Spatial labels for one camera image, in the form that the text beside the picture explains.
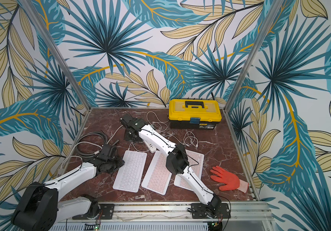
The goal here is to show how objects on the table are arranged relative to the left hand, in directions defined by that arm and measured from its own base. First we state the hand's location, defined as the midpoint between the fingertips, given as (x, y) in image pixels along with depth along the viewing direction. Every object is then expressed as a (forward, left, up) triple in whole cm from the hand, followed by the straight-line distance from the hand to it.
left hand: (123, 164), depth 87 cm
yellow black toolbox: (+31, -44, +13) cm, 56 cm away
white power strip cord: (+14, +22, 0) cm, 26 cm away
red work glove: (-8, -64, -1) cm, 64 cm away
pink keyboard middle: (-6, -21, -3) cm, 22 cm away
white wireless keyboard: (-6, -4, -1) cm, 8 cm away
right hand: (+14, -2, +7) cm, 16 cm away
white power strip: (+11, -17, 0) cm, 20 cm away
